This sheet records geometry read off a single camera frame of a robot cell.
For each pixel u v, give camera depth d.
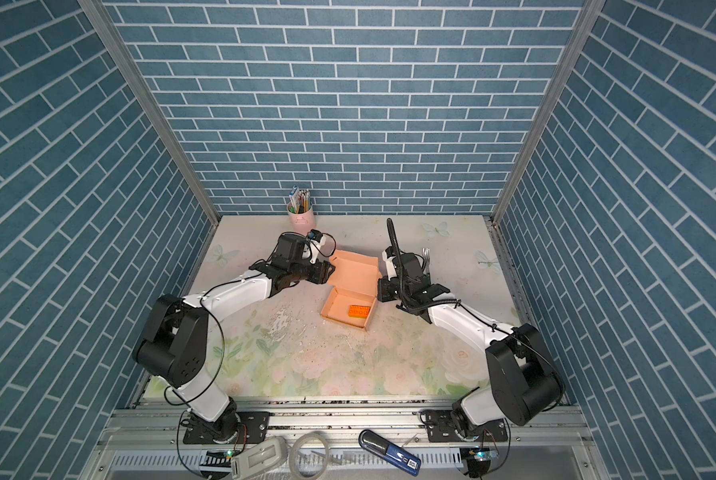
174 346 0.46
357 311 0.91
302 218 1.10
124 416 0.77
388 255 0.79
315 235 0.82
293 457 0.69
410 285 0.67
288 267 0.71
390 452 0.67
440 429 0.73
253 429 0.74
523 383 0.43
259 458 0.68
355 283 0.89
